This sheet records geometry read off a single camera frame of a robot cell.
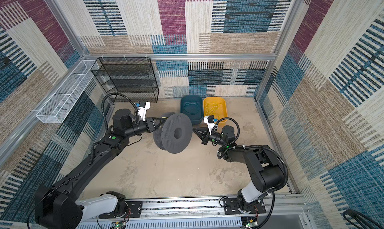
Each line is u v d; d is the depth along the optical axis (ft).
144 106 2.21
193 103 3.84
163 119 2.40
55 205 1.26
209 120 2.39
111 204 2.06
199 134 2.62
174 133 2.38
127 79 3.55
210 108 3.66
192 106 3.86
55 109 2.31
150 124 2.16
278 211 2.40
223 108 3.66
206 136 2.53
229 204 2.44
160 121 2.39
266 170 1.52
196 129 2.59
